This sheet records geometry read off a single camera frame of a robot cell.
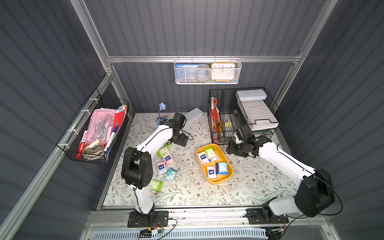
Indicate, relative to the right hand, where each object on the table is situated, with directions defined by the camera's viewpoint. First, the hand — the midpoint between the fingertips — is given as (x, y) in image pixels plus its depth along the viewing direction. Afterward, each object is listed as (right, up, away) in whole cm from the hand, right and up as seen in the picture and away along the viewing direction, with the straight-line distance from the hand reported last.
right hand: (233, 149), depth 85 cm
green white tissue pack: (-12, -4, +7) cm, 14 cm away
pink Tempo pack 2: (-39, -7, +7) cm, 40 cm away
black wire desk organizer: (+5, +27, +31) cm, 41 cm away
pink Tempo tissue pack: (-42, -12, +4) cm, 44 cm away
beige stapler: (-66, +4, -20) cm, 69 cm away
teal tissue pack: (-36, -15, +2) cm, 39 cm away
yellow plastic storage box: (-10, -9, +7) cm, 15 cm away
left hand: (-33, +5, +6) cm, 33 cm away
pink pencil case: (-68, +14, -12) cm, 71 cm away
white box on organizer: (+16, +34, +15) cm, 41 cm away
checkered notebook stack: (+17, +21, +7) cm, 28 cm away
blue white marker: (-61, +12, -14) cm, 63 cm away
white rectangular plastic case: (-24, +23, +35) cm, 48 cm away
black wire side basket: (-74, +7, -24) cm, 78 cm away
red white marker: (-72, +4, -20) cm, 75 cm away
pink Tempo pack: (-12, -14, +2) cm, 18 cm away
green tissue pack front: (-44, -20, -3) cm, 48 cm away
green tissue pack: (-43, -3, +11) cm, 45 cm away
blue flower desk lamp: (-43, +26, +9) cm, 51 cm away
